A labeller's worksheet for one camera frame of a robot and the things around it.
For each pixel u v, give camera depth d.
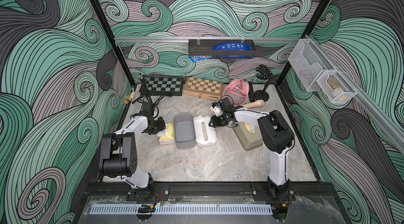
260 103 1.05
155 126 0.80
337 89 0.64
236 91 1.15
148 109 0.76
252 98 1.10
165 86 1.14
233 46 0.91
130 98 1.10
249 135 0.83
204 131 0.93
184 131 0.95
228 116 0.75
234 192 0.74
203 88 1.13
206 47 0.95
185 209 0.70
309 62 0.78
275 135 0.53
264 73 0.97
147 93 0.94
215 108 0.92
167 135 0.86
